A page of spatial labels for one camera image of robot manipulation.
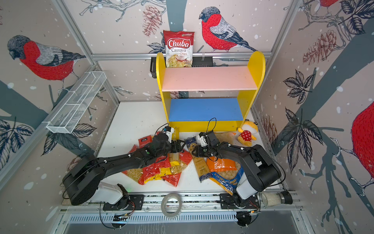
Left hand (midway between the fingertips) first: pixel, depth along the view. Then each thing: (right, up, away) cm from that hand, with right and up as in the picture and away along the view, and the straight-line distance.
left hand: (182, 143), depth 82 cm
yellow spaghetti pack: (-4, -11, -3) cm, 12 cm away
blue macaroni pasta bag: (+26, -19, -5) cm, 32 cm away
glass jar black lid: (+48, -26, -11) cm, 56 cm away
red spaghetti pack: (-18, -14, -8) cm, 24 cm away
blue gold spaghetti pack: (+11, -12, +1) cm, 16 cm away
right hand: (+7, -9, +7) cm, 14 cm away
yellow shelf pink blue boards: (+26, +17, +12) cm, 33 cm away
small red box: (-26, -1, +9) cm, 27 cm away
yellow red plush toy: (+44, +7, +14) cm, 47 cm away
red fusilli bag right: (-4, -19, -5) cm, 20 cm away
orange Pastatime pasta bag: (+20, -12, -1) cm, 23 cm away
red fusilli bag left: (-26, -16, -3) cm, 31 cm away
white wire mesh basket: (-57, +17, -8) cm, 60 cm away
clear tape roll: (-9, -28, -13) cm, 32 cm away
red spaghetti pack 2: (-10, -9, -5) cm, 14 cm away
